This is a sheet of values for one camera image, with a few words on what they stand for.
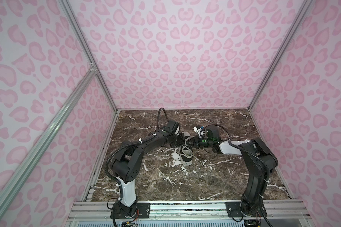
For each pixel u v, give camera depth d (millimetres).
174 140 795
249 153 491
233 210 733
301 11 709
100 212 751
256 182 559
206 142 825
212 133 768
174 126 755
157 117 771
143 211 729
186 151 923
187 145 908
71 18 719
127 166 488
